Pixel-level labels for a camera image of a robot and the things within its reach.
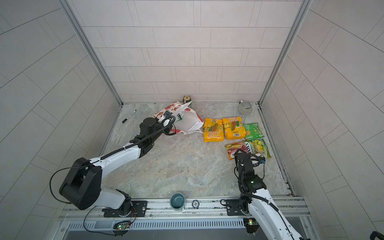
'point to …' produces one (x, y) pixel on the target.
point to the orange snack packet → (232, 147)
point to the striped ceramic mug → (245, 108)
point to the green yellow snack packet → (257, 146)
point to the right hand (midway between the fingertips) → (235, 150)
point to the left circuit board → (121, 228)
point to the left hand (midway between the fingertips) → (173, 114)
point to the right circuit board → (251, 224)
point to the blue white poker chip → (195, 204)
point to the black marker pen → (124, 120)
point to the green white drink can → (187, 99)
